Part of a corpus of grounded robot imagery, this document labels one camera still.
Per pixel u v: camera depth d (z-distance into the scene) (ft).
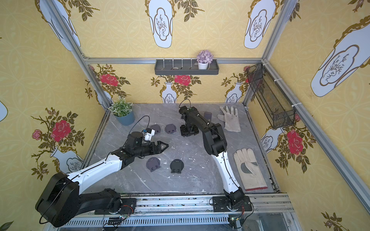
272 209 2.46
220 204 2.43
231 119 3.62
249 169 2.81
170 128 3.46
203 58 2.69
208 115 3.40
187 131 3.04
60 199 1.32
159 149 2.39
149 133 2.54
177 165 2.85
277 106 2.74
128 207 2.38
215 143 2.06
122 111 3.26
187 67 3.04
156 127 3.48
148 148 2.45
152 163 2.90
